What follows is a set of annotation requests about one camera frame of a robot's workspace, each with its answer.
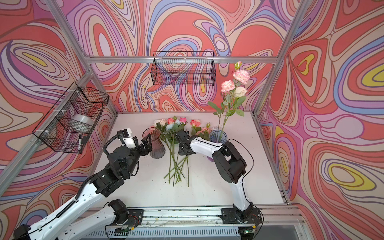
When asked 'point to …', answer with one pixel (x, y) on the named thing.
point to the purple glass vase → (217, 136)
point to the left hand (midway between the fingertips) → (146, 135)
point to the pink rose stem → (183, 121)
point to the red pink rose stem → (170, 121)
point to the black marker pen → (79, 143)
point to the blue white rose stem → (169, 127)
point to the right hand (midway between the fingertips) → (187, 153)
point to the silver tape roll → (84, 119)
